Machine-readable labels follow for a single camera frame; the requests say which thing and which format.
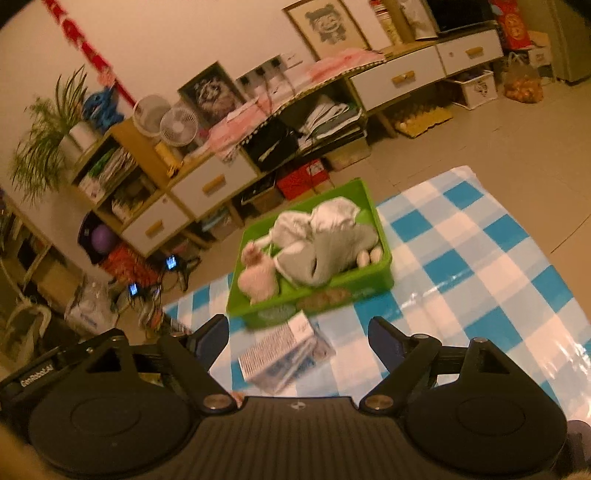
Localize long wooden cabinet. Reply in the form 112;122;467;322
69;18;506;259

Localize teal storage box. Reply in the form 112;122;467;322
201;210;232;241

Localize orange patterned bag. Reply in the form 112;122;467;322
99;244;153;289

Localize tall snack boxes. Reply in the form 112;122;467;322
373;0;408;45

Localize pink plush toy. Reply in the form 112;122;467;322
236;241;282;305

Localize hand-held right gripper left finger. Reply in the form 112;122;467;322
83;315;235;411

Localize white printed crate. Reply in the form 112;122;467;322
445;69;499;110

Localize stack of papers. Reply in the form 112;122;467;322
300;99;363;145

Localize white plastic bag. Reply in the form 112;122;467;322
65;277;118;330

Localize white knotted cloth toy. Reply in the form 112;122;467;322
268;210;319;252

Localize egg tray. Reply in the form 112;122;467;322
394;102;454;138

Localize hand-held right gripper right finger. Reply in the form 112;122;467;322
360;316;515;411

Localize grey plush toy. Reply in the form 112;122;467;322
274;226;383;287

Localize white desk fan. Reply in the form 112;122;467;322
133;95;171;137
160;105;198;148

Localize black box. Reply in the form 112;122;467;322
242;117;301;174

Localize pink cloth runner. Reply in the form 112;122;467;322
208;48;386;162

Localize bag of oranges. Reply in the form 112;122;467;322
502;52;544;103

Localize green plastic bin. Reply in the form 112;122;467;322
225;178;396;330

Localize green potted plant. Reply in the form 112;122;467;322
9;65;95;204

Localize red gift box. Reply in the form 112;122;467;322
492;0;534;51

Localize blue white checkered tablecloth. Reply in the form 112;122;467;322
164;165;591;416

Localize blue plush figure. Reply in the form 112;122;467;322
82;85;125;134

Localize red hanging decoration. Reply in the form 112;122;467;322
41;0;137;104

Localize white drawer with wooden handle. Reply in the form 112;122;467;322
350;45;447;112
172;156;260;220
436;28;505;75
124;194;191;256

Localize grey patterned milk carton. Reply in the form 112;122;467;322
238;310;336;395

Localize grey refrigerator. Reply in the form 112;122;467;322
551;0;591;86

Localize storage box with dark lid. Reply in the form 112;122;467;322
240;178;284;214

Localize small camera on tripod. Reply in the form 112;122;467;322
127;282;160;315
164;254;201;291

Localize purple ball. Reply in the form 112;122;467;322
91;225;116;254

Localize wall power strip with chargers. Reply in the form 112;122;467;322
235;54;301;89

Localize framed cartoon picture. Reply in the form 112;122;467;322
283;0;370;61

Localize red shoe box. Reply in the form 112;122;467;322
276;158;335;200

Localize black bag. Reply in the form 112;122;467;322
78;211;123;265

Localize small cardboard box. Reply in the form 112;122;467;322
526;31;555;68

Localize row of books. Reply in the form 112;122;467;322
76;148;139;204

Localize framed lion picture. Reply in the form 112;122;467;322
178;61;250;127

